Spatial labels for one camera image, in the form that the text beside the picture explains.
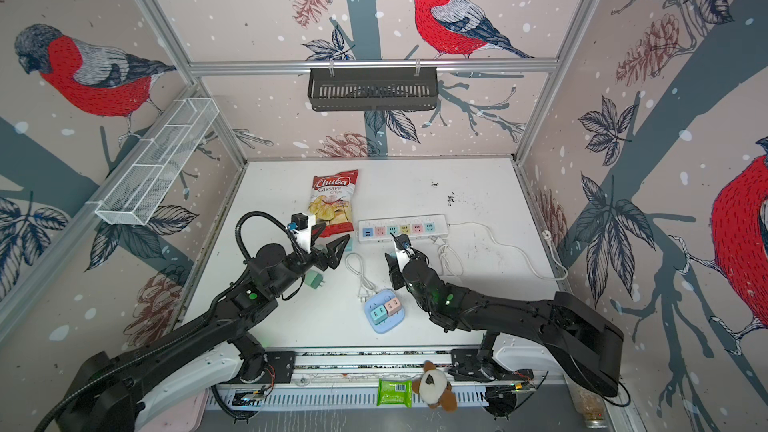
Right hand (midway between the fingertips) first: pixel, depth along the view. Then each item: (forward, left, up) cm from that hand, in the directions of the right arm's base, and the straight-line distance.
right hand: (390, 255), depth 81 cm
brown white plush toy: (-29, -12, -9) cm, 33 cm away
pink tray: (-37, +45, -8) cm, 59 cm away
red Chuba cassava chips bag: (+22, +22, -5) cm, 31 cm away
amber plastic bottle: (-30, -46, -9) cm, 56 cm away
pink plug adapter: (-12, -1, -4) cm, 13 cm away
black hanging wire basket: (+58, +9, +18) cm, 61 cm away
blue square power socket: (-15, -1, -9) cm, 17 cm away
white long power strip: (+14, +5, -9) cm, 17 cm away
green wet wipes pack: (-30, -3, -11) cm, 32 cm away
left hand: (0, +13, +12) cm, 18 cm away
